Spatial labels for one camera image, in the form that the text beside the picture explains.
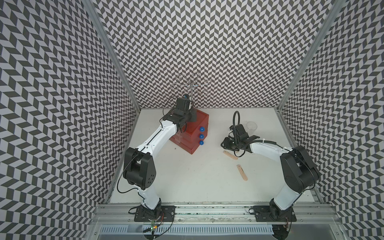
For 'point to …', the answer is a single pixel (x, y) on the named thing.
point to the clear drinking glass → (251, 127)
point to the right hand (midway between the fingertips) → (223, 146)
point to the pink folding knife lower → (242, 172)
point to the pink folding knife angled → (230, 155)
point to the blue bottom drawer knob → (201, 142)
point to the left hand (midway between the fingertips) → (192, 115)
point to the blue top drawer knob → (202, 129)
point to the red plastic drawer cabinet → (191, 136)
